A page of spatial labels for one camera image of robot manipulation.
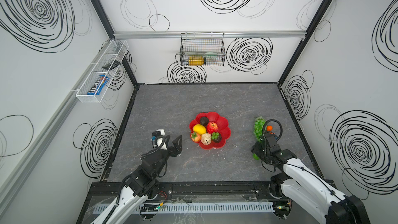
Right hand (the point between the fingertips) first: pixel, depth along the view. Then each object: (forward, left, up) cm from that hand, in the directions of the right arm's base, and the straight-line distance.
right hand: (254, 149), depth 86 cm
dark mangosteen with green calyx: (+5, +22, +4) cm, 23 cm away
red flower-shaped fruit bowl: (+11, +17, +2) cm, 21 cm away
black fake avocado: (+14, +28, +6) cm, 32 cm away
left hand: (0, +42, +14) cm, 44 cm away
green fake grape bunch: (+16, -5, +3) cm, 17 cm away
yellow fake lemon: (+10, +31, +4) cm, 33 cm away
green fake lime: (-5, +1, +4) cm, 7 cm away
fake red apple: (+10, +24, +6) cm, 27 cm away
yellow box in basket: (+39, +33, +31) cm, 60 cm away
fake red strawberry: (+3, +33, +8) cm, 34 cm away
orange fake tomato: (+12, -11, +3) cm, 16 cm away
